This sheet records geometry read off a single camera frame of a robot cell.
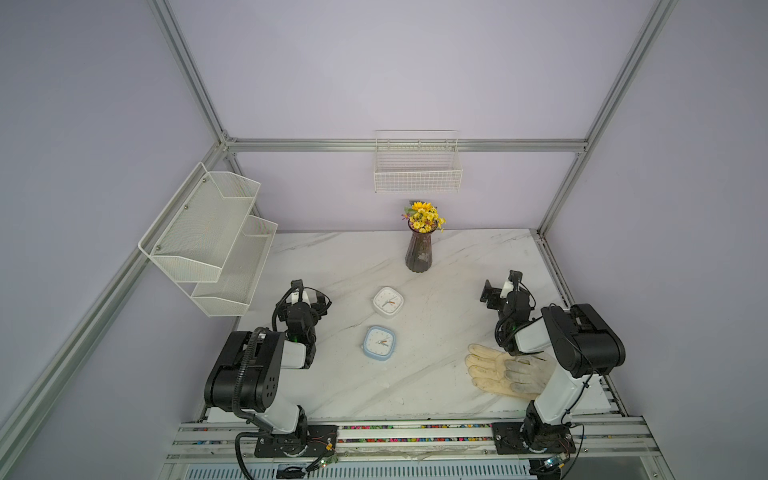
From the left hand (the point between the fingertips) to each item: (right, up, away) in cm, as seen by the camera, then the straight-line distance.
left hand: (301, 297), depth 94 cm
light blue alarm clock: (+25, -13, -6) cm, 29 cm away
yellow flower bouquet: (+39, +25, -3) cm, 46 cm away
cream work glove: (+67, -21, -10) cm, 71 cm away
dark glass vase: (+39, +14, +8) cm, 42 cm away
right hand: (+66, +3, +4) cm, 67 cm away
